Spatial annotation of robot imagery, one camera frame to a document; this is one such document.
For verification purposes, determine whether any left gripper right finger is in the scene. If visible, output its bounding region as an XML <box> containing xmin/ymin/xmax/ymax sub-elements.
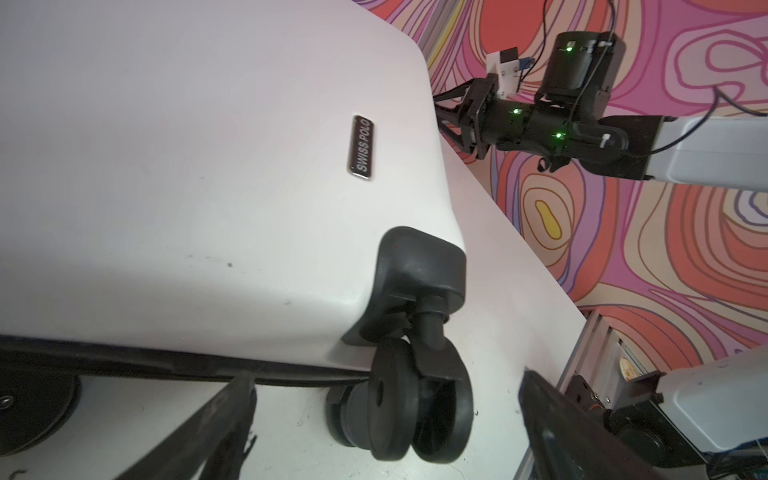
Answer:
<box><xmin>518</xmin><ymin>370</ymin><xmax>660</xmax><ymax>479</ymax></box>

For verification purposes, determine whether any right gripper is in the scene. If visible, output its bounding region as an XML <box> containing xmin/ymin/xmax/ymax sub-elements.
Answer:
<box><xmin>433</xmin><ymin>75</ymin><xmax>536</xmax><ymax>159</ymax></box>

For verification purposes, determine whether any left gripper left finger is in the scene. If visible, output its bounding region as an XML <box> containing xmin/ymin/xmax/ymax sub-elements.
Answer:
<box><xmin>119</xmin><ymin>373</ymin><xmax>257</xmax><ymax>479</ymax></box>

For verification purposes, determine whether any black white suitcase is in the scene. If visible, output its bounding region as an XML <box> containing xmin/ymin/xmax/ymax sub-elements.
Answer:
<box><xmin>1</xmin><ymin>1</ymin><xmax>473</xmax><ymax>464</ymax></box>

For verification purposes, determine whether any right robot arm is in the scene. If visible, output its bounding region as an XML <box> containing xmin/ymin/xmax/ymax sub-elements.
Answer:
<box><xmin>433</xmin><ymin>31</ymin><xmax>767</xmax><ymax>192</ymax></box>

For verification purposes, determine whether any beige round sticker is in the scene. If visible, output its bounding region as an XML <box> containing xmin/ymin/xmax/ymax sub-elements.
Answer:
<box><xmin>619</xmin><ymin>357</ymin><xmax>638</xmax><ymax>382</ymax></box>

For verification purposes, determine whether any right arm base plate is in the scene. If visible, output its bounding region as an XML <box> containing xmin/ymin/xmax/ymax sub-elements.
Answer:
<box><xmin>565</xmin><ymin>371</ymin><xmax>708</xmax><ymax>479</ymax></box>

